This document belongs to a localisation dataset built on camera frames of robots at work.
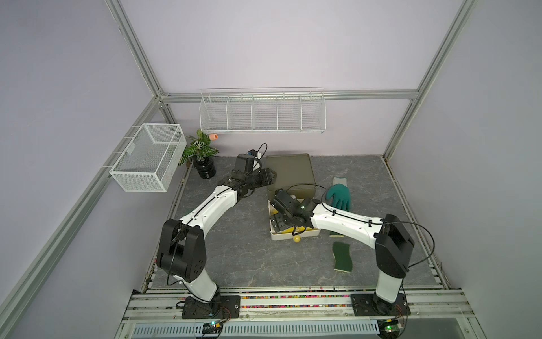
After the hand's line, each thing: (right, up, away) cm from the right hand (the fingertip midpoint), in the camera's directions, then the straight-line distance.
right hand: (281, 217), depth 85 cm
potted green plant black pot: (-36, +27, +8) cm, 46 cm away
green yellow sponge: (+24, -16, -3) cm, 30 cm away
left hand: (-3, +17, +1) cm, 17 cm away
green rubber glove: (+30, +8, +21) cm, 37 cm away
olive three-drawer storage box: (+5, +17, +2) cm, 18 cm away
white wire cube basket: (-53, +22, -2) cm, 58 cm away
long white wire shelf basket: (-7, +49, +16) cm, 52 cm away
